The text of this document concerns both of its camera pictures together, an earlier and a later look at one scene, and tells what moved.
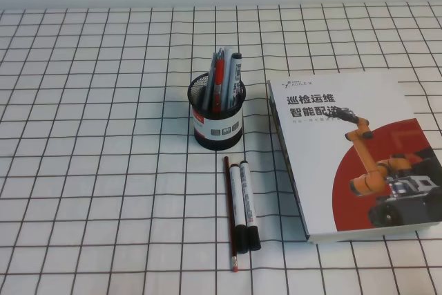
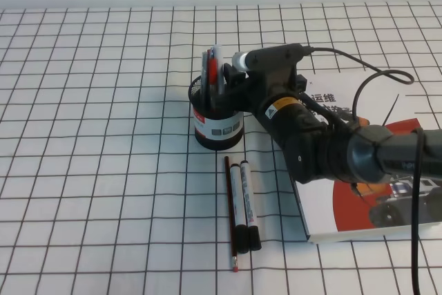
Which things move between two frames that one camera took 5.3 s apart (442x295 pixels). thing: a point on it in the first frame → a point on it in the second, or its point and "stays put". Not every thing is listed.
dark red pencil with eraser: (231, 216) stays put
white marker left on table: (242, 231) stays put
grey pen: (209, 97) → (204, 77)
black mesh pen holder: (215, 130) stays put
